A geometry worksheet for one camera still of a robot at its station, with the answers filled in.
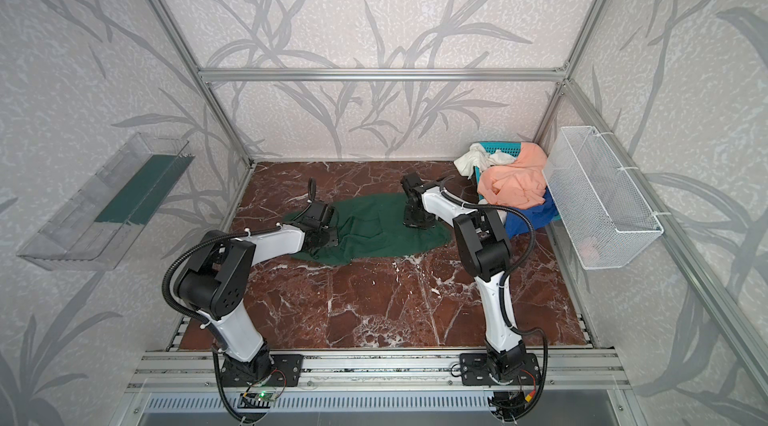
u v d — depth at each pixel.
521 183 1.01
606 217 0.61
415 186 0.83
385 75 0.98
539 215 0.90
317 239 0.74
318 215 0.78
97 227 0.63
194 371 0.75
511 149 1.15
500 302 0.59
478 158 1.08
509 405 0.72
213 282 0.48
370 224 1.00
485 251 0.57
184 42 0.86
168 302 0.46
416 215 0.87
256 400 0.72
